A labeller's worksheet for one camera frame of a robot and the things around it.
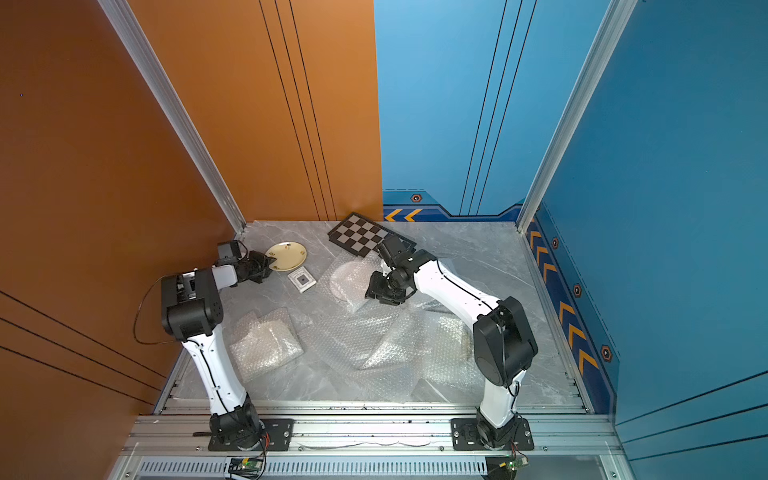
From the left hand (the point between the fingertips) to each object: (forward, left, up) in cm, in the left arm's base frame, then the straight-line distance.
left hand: (277, 253), depth 108 cm
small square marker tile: (-10, -11, -1) cm, 15 cm away
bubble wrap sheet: (-35, -38, -1) cm, 52 cm away
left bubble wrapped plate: (-35, -6, +3) cm, 36 cm away
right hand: (-24, -37, +10) cm, 45 cm away
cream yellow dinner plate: (+1, -4, -2) cm, 4 cm away
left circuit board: (-63, -8, -5) cm, 63 cm away
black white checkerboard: (+8, -30, +1) cm, 31 cm away
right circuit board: (-62, -70, -3) cm, 93 cm away
